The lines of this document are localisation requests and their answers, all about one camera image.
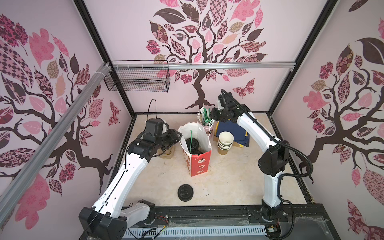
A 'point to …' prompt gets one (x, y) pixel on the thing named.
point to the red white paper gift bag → (198, 164)
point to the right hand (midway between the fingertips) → (211, 113)
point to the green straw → (191, 140)
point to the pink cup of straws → (204, 114)
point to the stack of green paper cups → (225, 142)
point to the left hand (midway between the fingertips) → (180, 138)
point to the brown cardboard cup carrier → (167, 153)
